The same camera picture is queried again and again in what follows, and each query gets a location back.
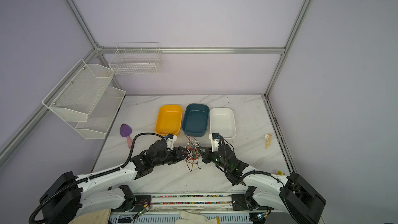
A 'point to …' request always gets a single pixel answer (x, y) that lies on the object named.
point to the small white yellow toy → (268, 137)
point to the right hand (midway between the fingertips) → (196, 149)
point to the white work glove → (186, 218)
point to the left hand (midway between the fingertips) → (189, 154)
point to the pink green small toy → (279, 172)
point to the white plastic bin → (222, 121)
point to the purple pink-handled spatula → (125, 130)
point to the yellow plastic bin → (168, 120)
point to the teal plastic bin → (195, 120)
